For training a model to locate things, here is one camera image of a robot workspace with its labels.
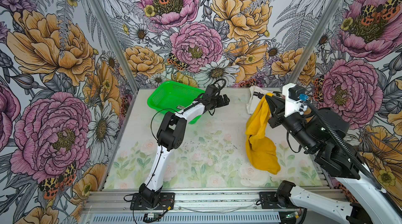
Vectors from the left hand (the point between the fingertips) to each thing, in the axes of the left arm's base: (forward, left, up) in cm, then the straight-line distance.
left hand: (223, 104), depth 102 cm
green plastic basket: (+14, +35, -7) cm, 38 cm away
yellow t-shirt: (-28, -19, -4) cm, 34 cm away
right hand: (-29, -8, +37) cm, 48 cm away
